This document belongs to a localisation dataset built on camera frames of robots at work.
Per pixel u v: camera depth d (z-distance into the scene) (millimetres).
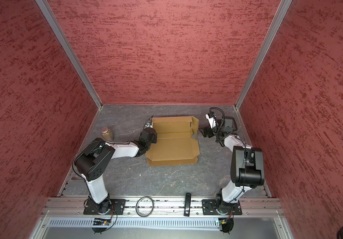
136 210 724
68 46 856
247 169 456
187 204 731
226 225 710
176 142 1001
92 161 495
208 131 838
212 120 838
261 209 753
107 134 927
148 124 851
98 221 727
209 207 740
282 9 716
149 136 754
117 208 739
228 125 744
